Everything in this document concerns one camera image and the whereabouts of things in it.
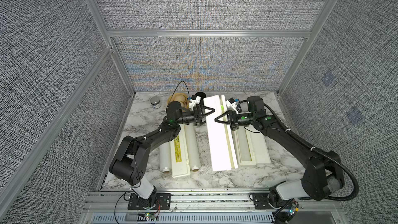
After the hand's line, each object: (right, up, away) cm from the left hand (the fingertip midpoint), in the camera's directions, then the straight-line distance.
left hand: (215, 114), depth 73 cm
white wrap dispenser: (-18, -22, +7) cm, 29 cm away
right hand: (+1, -2, -2) cm, 3 cm away
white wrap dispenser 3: (+21, -18, +11) cm, 29 cm away
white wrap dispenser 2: (+2, -14, -8) cm, 16 cm away
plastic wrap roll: (-26, -24, +11) cm, 37 cm away
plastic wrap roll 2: (-11, -19, +14) cm, 26 cm away
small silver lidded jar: (-38, +8, +33) cm, 51 cm away
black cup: (-6, +12, +34) cm, 36 cm away
